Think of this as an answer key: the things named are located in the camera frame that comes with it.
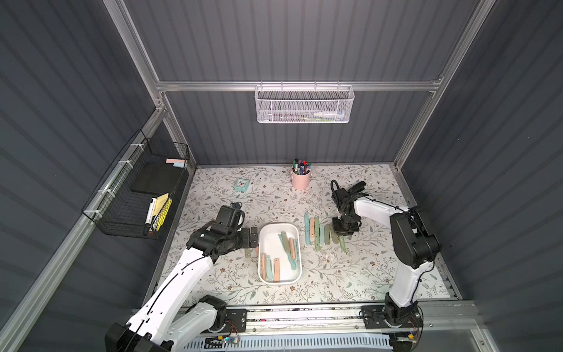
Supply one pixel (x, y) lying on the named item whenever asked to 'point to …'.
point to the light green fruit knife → (343, 244)
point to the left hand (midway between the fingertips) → (244, 236)
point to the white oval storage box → (280, 254)
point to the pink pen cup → (300, 181)
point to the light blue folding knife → (322, 235)
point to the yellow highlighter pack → (163, 204)
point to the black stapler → (356, 188)
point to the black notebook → (157, 177)
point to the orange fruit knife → (312, 228)
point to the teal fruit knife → (307, 228)
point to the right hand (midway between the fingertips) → (342, 233)
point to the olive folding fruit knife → (327, 235)
